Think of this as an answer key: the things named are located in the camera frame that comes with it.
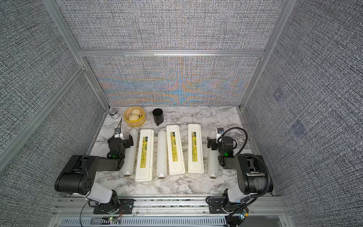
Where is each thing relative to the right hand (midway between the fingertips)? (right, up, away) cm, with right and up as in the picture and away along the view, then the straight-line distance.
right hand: (215, 132), depth 93 cm
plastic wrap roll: (-54, -13, -6) cm, 56 cm away
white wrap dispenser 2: (-26, -16, -12) cm, 33 cm away
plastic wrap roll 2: (-35, -13, -4) cm, 38 cm away
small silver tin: (-75, +14, +16) cm, 78 cm away
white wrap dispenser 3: (-44, -16, -14) cm, 48 cm away
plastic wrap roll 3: (-3, -14, -6) cm, 15 cm away
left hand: (-60, -1, -1) cm, 60 cm away
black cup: (-40, +12, +12) cm, 44 cm away
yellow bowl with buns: (-58, +11, +13) cm, 60 cm away
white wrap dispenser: (-15, -15, -12) cm, 24 cm away
